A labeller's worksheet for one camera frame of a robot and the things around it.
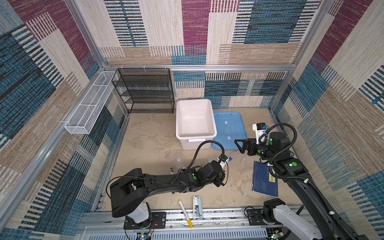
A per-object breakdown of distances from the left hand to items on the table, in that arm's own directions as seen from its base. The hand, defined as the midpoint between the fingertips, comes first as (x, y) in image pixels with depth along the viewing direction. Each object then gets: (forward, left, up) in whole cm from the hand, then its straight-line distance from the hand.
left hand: (225, 170), depth 78 cm
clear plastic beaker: (+12, +26, -9) cm, 30 cm away
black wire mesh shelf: (+59, +50, +5) cm, 78 cm away
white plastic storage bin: (+39, +14, -8) cm, 43 cm away
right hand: (+9, -8, +12) cm, 17 cm away
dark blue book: (-3, -23, -11) cm, 25 cm away
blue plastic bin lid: (+36, -10, -10) cm, 39 cm away
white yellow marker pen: (-21, +19, -11) cm, 30 cm away
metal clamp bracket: (-16, +14, -9) cm, 23 cm away
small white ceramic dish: (+11, +6, -9) cm, 15 cm away
